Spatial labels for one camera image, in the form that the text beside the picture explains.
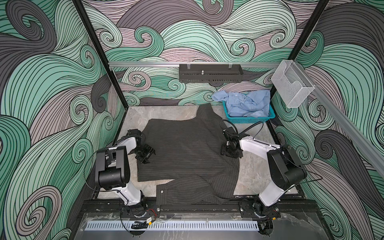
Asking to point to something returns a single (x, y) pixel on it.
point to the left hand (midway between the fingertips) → (152, 154)
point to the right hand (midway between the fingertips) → (224, 153)
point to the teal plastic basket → (271, 115)
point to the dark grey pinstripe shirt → (188, 152)
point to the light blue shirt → (255, 103)
